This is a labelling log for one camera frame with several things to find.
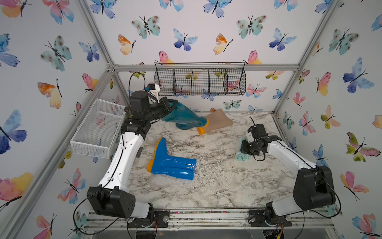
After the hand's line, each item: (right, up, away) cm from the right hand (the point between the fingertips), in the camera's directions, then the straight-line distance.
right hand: (243, 148), depth 88 cm
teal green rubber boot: (-33, +17, -17) cm, 41 cm away
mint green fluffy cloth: (-3, -4, -5) cm, 7 cm away
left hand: (-35, +25, -20) cm, 48 cm away
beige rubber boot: (-12, +18, +26) cm, 33 cm away
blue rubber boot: (-47, -10, 0) cm, 48 cm away
